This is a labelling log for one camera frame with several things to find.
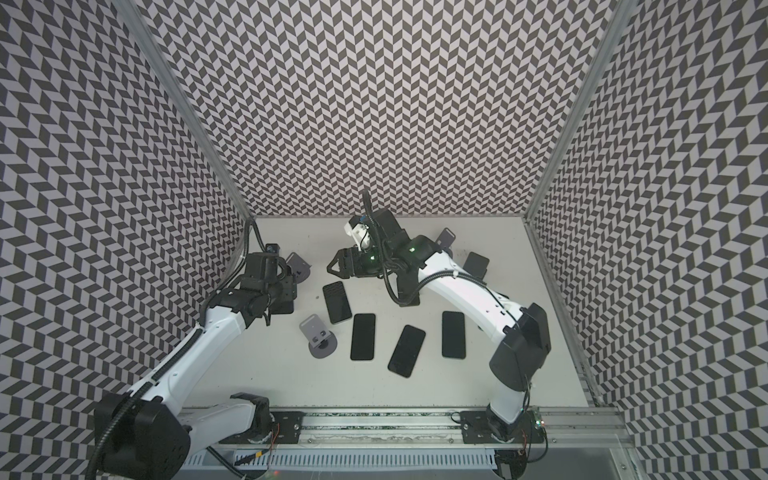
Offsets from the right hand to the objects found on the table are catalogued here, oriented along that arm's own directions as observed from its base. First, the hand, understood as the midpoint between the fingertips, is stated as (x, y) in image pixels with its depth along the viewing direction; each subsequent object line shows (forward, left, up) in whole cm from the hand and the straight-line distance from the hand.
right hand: (338, 279), depth 71 cm
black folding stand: (+14, -17, -22) cm, 31 cm away
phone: (+9, +6, -27) cm, 29 cm away
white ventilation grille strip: (-34, -1, -25) cm, 42 cm away
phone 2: (-11, -16, -25) cm, 31 cm away
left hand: (+6, +19, -10) cm, 22 cm away
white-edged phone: (-5, -3, -24) cm, 25 cm away
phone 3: (-4, -30, -26) cm, 40 cm away
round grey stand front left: (-8, +7, -19) cm, 22 cm away
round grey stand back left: (+20, +20, -23) cm, 36 cm away
